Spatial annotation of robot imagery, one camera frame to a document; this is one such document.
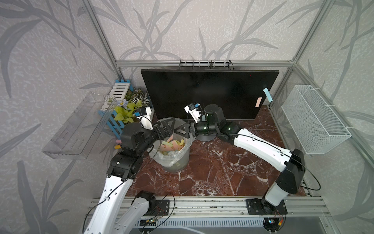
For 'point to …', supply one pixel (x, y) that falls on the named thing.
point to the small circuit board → (147, 223)
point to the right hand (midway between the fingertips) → (178, 129)
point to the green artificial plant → (134, 99)
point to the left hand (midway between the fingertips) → (169, 121)
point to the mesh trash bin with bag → (172, 151)
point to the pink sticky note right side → (258, 102)
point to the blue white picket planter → (118, 91)
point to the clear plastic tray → (75, 138)
